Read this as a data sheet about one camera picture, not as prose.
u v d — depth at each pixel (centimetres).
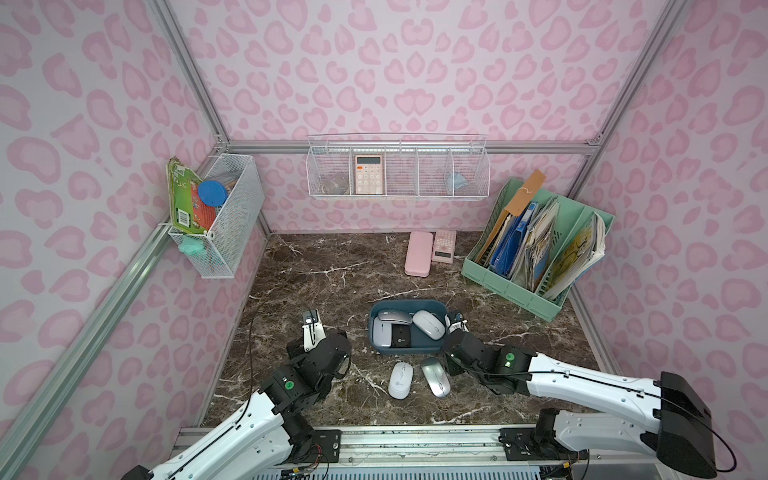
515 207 80
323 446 73
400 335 90
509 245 95
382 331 91
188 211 70
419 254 110
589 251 80
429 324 92
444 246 114
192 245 63
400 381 82
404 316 95
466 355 59
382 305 95
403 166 101
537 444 65
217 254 73
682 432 40
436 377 82
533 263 88
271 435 61
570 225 96
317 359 57
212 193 75
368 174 93
